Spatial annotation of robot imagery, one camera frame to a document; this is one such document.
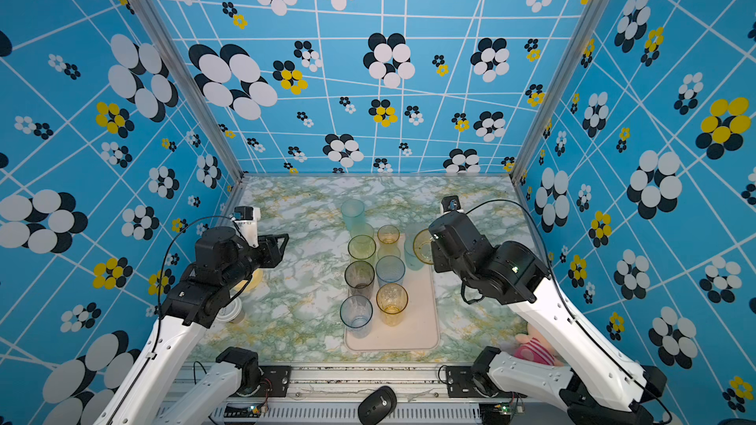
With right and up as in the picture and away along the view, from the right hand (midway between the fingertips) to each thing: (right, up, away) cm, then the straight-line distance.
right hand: (446, 242), depth 66 cm
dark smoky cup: (-22, -13, +20) cm, 32 cm away
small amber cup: (-13, -2, +32) cm, 34 cm away
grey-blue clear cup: (-22, -21, +13) cm, 33 cm away
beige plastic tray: (-4, -27, +16) cm, 32 cm away
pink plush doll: (+24, -28, +7) cm, 37 cm away
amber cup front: (-12, -18, +15) cm, 26 cm away
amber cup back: (-6, -1, -1) cm, 6 cm away
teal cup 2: (-8, -4, -2) cm, 9 cm away
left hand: (-40, +1, +6) cm, 40 cm away
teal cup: (-25, +5, +37) cm, 45 cm away
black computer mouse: (-16, -39, +2) cm, 42 cm away
